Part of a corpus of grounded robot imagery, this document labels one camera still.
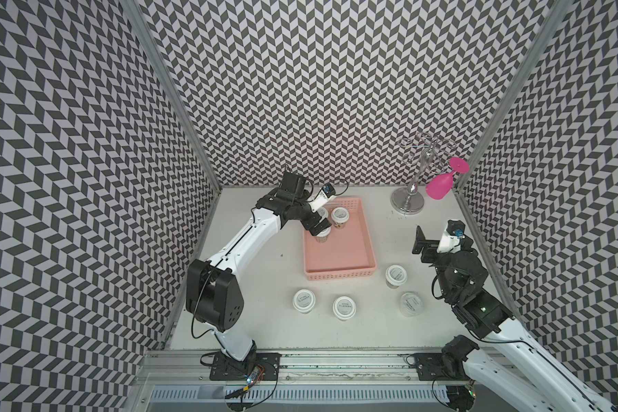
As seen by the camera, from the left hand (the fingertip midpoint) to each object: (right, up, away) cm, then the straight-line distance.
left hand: (319, 213), depth 84 cm
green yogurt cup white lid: (+1, 0, +15) cm, 15 cm away
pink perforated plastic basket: (+11, -15, +15) cm, 24 cm away
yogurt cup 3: (+25, -21, 0) cm, 33 cm away
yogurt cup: (+1, -9, +13) cm, 16 cm away
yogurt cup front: (-5, -27, -5) cm, 28 cm away
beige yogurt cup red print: (+8, -2, +15) cm, 17 cm away
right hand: (+33, -5, -12) cm, 35 cm away
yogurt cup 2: (+8, -29, -6) cm, 31 cm away
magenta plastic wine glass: (+45, +10, +11) cm, 47 cm away
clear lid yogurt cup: (+29, -29, -3) cm, 41 cm away
